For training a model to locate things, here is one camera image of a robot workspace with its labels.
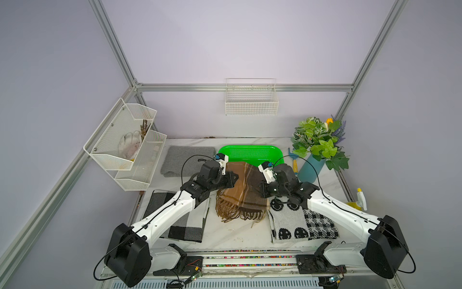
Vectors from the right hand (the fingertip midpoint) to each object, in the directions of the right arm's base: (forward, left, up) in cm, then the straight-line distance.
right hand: (254, 190), depth 80 cm
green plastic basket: (+31, -2, -11) cm, 32 cm away
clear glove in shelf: (+15, +55, +16) cm, 59 cm away
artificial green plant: (+16, -29, +16) cm, 37 cm away
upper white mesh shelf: (+15, +60, +18) cm, 64 cm away
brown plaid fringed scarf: (-4, +5, -1) cm, 6 cm away
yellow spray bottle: (-8, -45, +1) cm, 45 cm away
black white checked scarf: (-12, +30, -12) cm, 35 cm away
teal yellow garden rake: (+29, -29, -16) cm, 44 cm away
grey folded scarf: (+31, +45, -11) cm, 56 cm away
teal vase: (+17, -33, -9) cm, 39 cm away
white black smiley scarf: (-11, -16, -11) cm, 23 cm away
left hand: (+4, +8, +5) cm, 10 cm away
